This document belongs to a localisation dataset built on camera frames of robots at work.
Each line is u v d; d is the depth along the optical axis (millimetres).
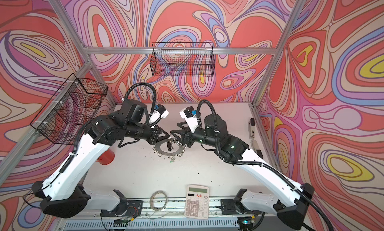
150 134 523
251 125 1017
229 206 736
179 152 703
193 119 513
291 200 381
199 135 537
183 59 979
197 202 734
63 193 367
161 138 593
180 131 557
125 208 703
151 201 754
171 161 755
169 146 630
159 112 537
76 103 803
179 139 572
